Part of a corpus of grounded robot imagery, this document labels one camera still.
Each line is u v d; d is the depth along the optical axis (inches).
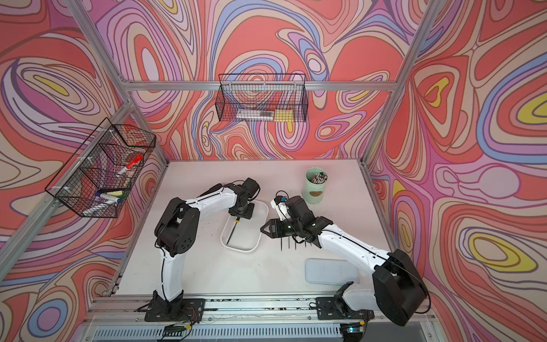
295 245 34.9
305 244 24.2
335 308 26.3
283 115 35.8
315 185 35.8
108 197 27.6
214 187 40.5
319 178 34.8
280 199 29.5
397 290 16.0
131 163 30.2
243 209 32.5
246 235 35.3
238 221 37.7
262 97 33.3
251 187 31.7
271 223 27.9
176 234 21.1
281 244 34.9
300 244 25.8
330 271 31.6
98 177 29.6
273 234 27.3
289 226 27.1
